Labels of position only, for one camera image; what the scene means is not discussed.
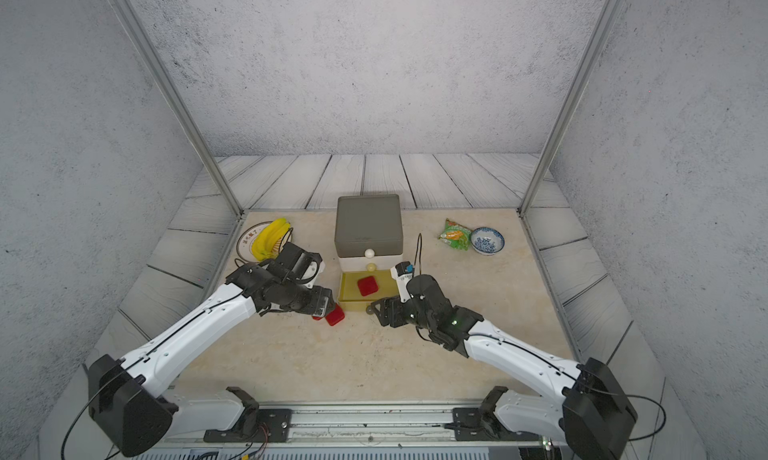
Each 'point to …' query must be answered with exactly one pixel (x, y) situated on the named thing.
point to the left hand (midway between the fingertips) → (328, 305)
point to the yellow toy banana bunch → (266, 243)
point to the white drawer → (363, 263)
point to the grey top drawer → (368, 225)
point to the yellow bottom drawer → (351, 299)
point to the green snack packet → (456, 234)
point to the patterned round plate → (248, 235)
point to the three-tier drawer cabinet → (369, 238)
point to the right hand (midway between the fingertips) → (383, 303)
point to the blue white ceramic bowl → (487, 241)
